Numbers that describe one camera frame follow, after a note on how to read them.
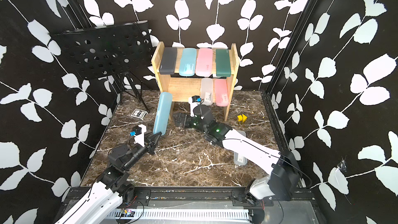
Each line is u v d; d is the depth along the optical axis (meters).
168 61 0.74
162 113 0.72
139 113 1.04
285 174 0.40
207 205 0.72
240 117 1.03
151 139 0.67
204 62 0.73
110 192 0.54
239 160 0.86
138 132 0.62
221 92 0.90
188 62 0.74
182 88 0.94
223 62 0.75
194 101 0.65
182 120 0.65
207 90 0.90
